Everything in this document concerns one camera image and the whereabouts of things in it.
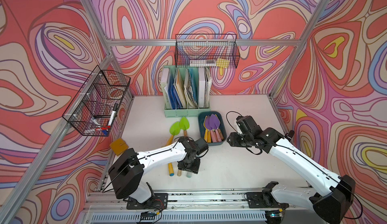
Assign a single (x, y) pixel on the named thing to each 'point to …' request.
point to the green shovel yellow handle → (175, 129)
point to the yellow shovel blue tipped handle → (171, 169)
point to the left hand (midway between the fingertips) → (194, 172)
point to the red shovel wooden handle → (179, 172)
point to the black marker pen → (112, 115)
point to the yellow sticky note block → (119, 146)
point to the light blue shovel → (189, 174)
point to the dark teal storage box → (221, 127)
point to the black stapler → (289, 135)
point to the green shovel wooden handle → (184, 125)
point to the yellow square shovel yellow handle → (206, 135)
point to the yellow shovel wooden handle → (220, 134)
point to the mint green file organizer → (186, 91)
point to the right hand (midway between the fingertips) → (232, 144)
